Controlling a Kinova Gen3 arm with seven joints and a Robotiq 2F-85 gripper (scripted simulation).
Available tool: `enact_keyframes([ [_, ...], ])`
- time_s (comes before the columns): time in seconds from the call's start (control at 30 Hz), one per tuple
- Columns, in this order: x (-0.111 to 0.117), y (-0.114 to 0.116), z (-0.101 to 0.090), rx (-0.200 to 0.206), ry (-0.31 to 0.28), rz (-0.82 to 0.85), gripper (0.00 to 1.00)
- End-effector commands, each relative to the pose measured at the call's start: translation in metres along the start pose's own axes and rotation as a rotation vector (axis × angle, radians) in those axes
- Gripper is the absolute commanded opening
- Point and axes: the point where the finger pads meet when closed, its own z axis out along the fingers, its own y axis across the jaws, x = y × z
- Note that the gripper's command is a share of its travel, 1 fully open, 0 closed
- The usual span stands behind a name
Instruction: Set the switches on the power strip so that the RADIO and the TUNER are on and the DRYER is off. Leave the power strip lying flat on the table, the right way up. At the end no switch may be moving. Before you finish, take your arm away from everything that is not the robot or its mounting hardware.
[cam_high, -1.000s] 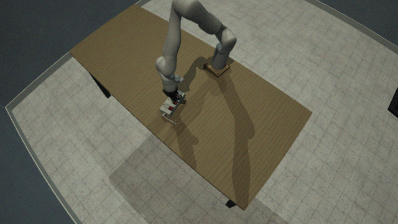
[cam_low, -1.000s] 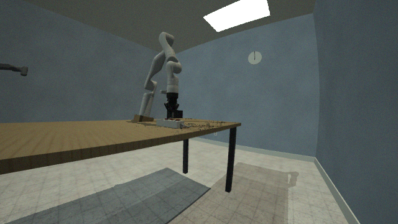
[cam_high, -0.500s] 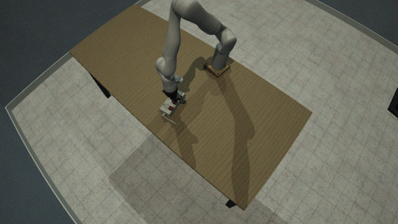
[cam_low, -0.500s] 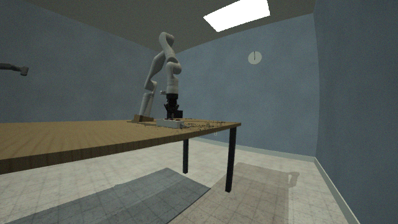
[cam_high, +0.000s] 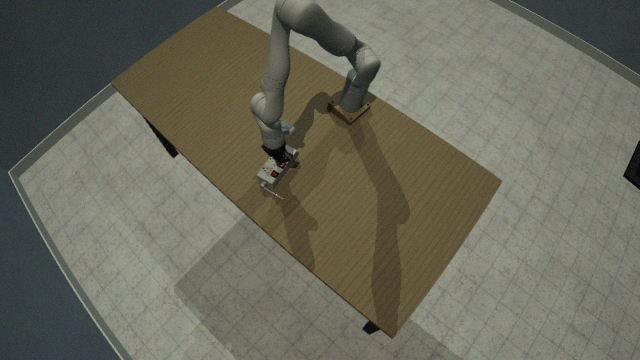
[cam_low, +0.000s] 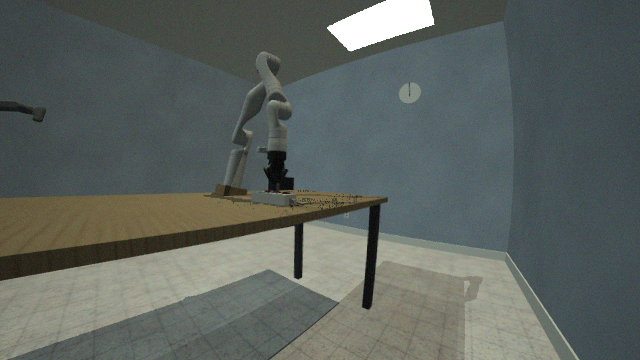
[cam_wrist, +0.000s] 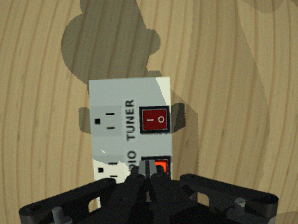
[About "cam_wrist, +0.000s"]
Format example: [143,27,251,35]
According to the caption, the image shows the white power strip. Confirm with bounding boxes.
[89,77,172,183]

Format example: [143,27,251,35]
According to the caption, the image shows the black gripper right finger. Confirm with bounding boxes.
[147,160,279,224]

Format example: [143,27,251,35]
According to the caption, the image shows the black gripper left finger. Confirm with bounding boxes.
[19,160,149,224]

